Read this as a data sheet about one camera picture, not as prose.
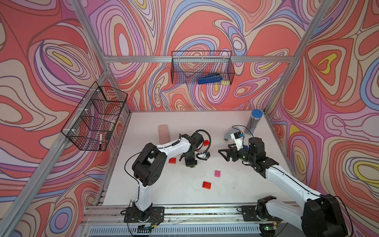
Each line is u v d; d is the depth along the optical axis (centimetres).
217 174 86
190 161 80
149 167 49
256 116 91
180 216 74
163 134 102
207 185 82
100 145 70
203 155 82
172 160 92
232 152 72
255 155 64
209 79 90
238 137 72
